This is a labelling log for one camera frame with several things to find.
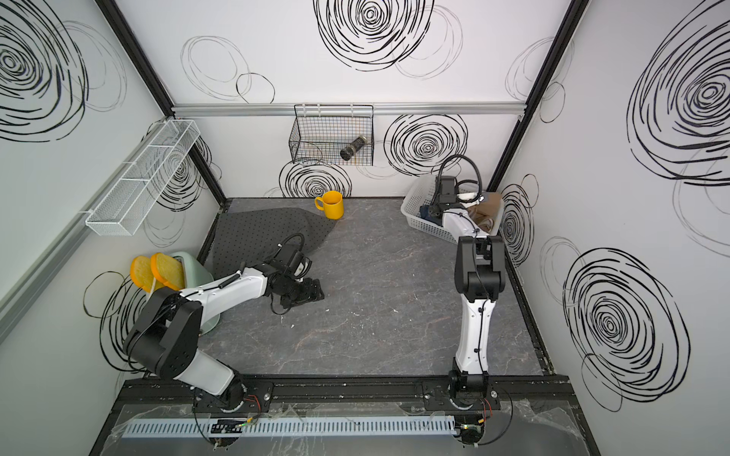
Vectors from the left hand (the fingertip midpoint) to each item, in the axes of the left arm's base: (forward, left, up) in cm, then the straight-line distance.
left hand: (315, 299), depth 89 cm
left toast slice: (-3, +42, +19) cm, 46 cm away
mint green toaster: (+2, +33, +11) cm, 35 cm away
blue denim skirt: (+35, -37, +4) cm, 51 cm away
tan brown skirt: (+31, -58, +10) cm, 66 cm away
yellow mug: (+38, -1, +5) cm, 38 cm away
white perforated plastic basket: (+44, -37, +6) cm, 58 cm away
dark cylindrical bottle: (+36, -9, +30) cm, 48 cm away
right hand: (+36, -49, +15) cm, 62 cm away
